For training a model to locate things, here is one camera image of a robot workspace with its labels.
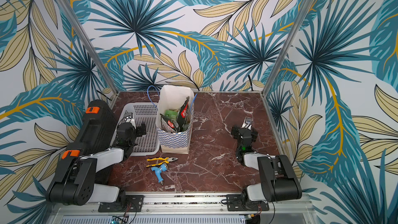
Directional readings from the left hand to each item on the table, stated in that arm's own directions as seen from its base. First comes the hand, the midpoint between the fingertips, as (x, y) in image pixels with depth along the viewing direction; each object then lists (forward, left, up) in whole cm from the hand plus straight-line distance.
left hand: (135, 123), depth 91 cm
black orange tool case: (-13, +10, +13) cm, 20 cm away
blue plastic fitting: (-24, -17, -7) cm, 30 cm away
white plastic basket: (-13, -11, +2) cm, 17 cm away
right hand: (0, -65, +1) cm, 65 cm away
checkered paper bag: (+13, -21, +9) cm, 27 cm away
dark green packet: (-9, -25, +14) cm, 30 cm away
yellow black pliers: (-18, -21, -8) cm, 29 cm away
